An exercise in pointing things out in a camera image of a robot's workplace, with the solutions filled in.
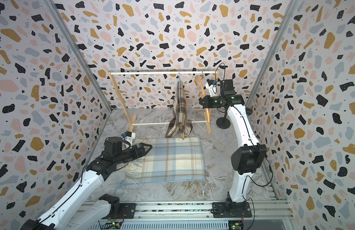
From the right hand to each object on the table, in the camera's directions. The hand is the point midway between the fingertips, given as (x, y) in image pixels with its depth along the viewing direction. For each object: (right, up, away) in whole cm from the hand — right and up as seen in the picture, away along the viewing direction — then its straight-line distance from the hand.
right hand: (200, 101), depth 81 cm
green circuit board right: (+17, -63, -10) cm, 66 cm away
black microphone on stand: (+21, -12, +30) cm, 39 cm away
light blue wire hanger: (-13, +6, +16) cm, 21 cm away
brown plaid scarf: (-12, -14, +4) cm, 19 cm away
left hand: (-28, -26, -5) cm, 38 cm away
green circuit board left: (-44, -63, -11) cm, 77 cm away
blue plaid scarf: (-18, -36, +10) cm, 42 cm away
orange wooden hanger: (0, +18, +22) cm, 29 cm away
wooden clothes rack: (-52, -8, +35) cm, 63 cm away
